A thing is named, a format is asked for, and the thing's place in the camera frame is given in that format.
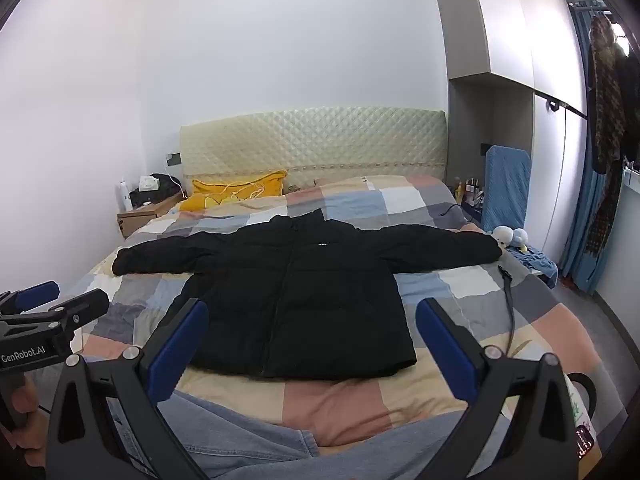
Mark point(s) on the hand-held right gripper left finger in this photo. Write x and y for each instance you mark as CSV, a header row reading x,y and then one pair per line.
x,y
176,355

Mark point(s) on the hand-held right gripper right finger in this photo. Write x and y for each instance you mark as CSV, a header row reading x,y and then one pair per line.
x,y
447,355

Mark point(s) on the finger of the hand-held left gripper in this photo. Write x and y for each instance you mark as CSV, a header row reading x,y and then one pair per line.
x,y
82,305
39,293

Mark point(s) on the black puffer jacket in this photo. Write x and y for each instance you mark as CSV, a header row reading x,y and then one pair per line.
x,y
300,300

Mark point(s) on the person's left hand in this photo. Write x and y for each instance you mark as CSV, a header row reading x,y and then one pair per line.
x,y
27,405

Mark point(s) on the checkered pastel blanket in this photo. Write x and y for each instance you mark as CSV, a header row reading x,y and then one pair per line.
x,y
450,282

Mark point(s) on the wooden nightstand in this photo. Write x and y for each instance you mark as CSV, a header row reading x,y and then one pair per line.
x,y
137,220

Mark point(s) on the person's blue jeans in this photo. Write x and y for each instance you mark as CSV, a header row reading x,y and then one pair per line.
x,y
240,440

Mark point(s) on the white spray bottle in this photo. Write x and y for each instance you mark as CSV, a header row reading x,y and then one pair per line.
x,y
125,197

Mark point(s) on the crumpled blue cloth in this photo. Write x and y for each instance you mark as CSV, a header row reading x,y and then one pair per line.
x,y
537,262

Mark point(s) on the white and blue plush toy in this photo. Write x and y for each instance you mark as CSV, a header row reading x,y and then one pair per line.
x,y
515,237

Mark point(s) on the white tissue box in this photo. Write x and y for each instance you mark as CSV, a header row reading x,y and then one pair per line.
x,y
148,183

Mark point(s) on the black bag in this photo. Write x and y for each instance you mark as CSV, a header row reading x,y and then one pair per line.
x,y
169,185

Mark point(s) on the dark device with red lights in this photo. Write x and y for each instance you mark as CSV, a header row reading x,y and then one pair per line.
x,y
585,442

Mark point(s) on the row of small bottles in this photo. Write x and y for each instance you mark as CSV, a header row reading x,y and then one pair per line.
x,y
467,191

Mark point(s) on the blue covered upright panel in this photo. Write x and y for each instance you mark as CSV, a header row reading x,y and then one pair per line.
x,y
505,190

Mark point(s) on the yellow pillow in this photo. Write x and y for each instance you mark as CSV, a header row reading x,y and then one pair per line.
x,y
270,186

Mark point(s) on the blue curtain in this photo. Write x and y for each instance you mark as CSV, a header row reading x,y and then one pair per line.
x,y
580,160

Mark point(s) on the cream quilted headboard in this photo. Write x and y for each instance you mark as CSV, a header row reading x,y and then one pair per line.
x,y
310,145

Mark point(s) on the brown patterned hanging garment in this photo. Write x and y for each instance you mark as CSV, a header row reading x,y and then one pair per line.
x,y
607,110

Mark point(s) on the white wardrobe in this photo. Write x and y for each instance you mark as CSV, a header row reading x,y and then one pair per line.
x,y
550,50

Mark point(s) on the dark wall socket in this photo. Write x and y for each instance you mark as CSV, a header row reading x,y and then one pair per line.
x,y
174,159

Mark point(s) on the black clothes rail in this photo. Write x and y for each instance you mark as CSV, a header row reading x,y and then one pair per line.
x,y
565,105

